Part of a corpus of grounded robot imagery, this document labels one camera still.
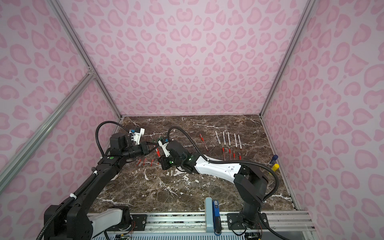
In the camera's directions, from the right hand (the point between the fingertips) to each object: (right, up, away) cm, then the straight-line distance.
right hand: (160, 159), depth 77 cm
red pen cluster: (+23, +8, +28) cm, 37 cm away
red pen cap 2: (-9, -4, +18) cm, 20 cm away
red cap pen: (-1, +4, -1) cm, 4 cm away
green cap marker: (+38, +7, +26) cm, 47 cm away
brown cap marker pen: (+49, +7, +26) cm, 55 cm away
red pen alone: (+47, -2, +19) cm, 50 cm away
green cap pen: (+34, +9, +29) cm, 45 cm away
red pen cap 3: (-6, -6, +17) cm, 19 cm away
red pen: (+43, -1, +20) cm, 48 cm away
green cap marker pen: (+41, +9, +29) cm, 51 cm away
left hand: (-1, +9, 0) cm, 9 cm away
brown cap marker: (+46, +7, +26) cm, 53 cm away
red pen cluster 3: (+41, 0, +21) cm, 46 cm away
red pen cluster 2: (+37, +2, +23) cm, 43 cm away
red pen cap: (-14, -5, +18) cm, 23 cm away
